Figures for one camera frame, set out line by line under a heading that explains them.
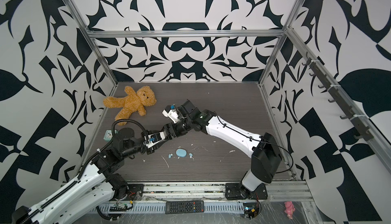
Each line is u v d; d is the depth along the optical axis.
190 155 0.85
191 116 0.59
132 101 0.99
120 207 0.73
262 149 0.45
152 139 0.58
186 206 0.70
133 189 0.75
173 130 0.63
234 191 0.74
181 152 0.85
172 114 0.69
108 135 0.91
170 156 0.85
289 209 0.68
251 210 0.71
